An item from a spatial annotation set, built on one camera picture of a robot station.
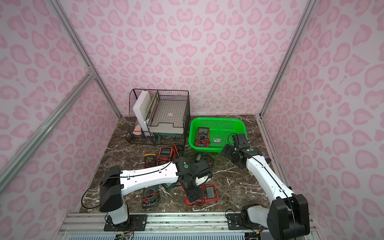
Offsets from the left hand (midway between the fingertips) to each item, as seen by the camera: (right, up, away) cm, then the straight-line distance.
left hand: (195, 190), depth 74 cm
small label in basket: (+15, +22, +29) cm, 40 cm away
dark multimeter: (+5, +23, +26) cm, 35 cm away
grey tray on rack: (-19, +39, +30) cm, 52 cm away
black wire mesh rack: (-43, +26, +32) cm, 60 cm away
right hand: (+18, +16, +10) cm, 26 cm away
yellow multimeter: (-28, +11, +17) cm, 34 cm away
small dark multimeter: (+3, +13, +18) cm, 23 cm away
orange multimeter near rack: (-19, +14, +19) cm, 30 cm away
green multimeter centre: (-14, -2, +9) cm, 17 cm away
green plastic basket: (+19, +28, +36) cm, 50 cm away
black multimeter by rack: (-10, +16, +22) cm, 29 cm away
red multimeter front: (+8, -4, +4) cm, 10 cm away
